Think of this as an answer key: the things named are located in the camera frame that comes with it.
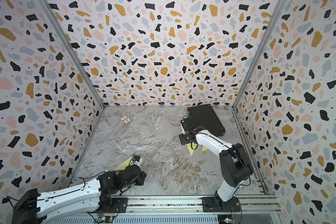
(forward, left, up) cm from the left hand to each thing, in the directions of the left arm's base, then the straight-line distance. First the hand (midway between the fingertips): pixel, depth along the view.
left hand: (149, 176), depth 79 cm
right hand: (+23, -22, +3) cm, 32 cm away
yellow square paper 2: (+19, -35, -4) cm, 40 cm away
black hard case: (+49, -41, -6) cm, 64 cm away
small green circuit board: (-19, +21, -5) cm, 29 cm away
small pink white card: (+45, +24, -3) cm, 51 cm away
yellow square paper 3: (+18, -25, -4) cm, 31 cm away
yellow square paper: (+8, +19, -6) cm, 21 cm away
